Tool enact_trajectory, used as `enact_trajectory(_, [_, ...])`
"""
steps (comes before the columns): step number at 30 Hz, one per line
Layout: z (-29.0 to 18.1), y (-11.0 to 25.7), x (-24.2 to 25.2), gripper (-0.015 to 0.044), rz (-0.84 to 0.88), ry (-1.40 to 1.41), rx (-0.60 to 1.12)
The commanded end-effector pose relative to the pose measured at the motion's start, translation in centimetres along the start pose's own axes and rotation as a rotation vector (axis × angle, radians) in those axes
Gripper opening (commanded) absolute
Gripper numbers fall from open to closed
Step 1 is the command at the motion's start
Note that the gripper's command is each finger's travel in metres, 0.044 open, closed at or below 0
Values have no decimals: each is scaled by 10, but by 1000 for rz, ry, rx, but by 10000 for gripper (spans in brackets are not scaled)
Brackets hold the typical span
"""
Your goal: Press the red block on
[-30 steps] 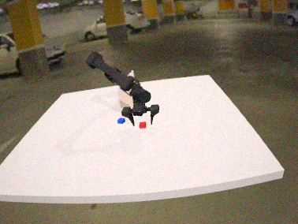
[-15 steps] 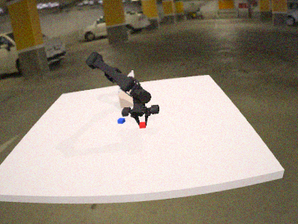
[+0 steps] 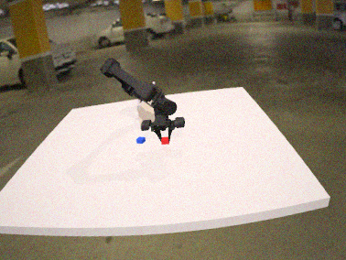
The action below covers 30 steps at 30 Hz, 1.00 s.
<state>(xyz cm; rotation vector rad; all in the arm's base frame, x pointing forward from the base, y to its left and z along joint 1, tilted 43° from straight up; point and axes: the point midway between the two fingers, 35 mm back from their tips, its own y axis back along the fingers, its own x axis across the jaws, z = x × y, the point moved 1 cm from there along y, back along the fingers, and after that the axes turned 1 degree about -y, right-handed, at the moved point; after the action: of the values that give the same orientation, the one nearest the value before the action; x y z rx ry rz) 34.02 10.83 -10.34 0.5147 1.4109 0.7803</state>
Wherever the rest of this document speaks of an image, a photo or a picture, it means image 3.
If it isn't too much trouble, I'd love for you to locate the blue block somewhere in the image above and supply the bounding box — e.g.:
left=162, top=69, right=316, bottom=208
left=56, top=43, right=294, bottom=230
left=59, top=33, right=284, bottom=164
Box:
left=135, top=136, right=146, bottom=144

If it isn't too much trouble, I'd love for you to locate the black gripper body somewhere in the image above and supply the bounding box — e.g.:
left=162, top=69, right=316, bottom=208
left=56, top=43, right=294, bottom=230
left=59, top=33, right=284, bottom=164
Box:
left=140, top=110, right=185, bottom=131

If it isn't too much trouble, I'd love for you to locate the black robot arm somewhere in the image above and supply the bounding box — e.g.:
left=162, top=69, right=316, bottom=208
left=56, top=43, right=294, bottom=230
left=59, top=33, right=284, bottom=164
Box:
left=100, top=58, right=178, bottom=131

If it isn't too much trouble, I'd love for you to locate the red block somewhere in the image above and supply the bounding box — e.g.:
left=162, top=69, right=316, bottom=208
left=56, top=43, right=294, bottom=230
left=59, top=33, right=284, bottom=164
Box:
left=161, top=137, right=169, bottom=145

